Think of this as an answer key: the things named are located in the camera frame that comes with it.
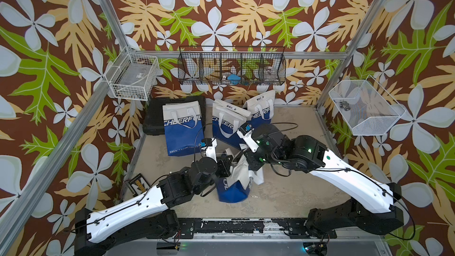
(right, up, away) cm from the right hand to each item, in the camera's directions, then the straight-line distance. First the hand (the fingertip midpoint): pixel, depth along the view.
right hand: (241, 153), depth 64 cm
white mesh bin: (+60, +18, +16) cm, 65 cm away
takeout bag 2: (+14, +19, +29) cm, 37 cm away
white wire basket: (-52, +34, +20) cm, 65 cm away
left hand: (-2, -2, +2) cm, 3 cm away
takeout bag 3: (-2, -14, +5) cm, 15 cm away
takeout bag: (-27, +9, +24) cm, 37 cm away
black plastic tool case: (-50, +11, +42) cm, 66 cm away
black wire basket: (-3, +44, +35) cm, 56 cm away
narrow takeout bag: (-6, +13, +23) cm, 27 cm away
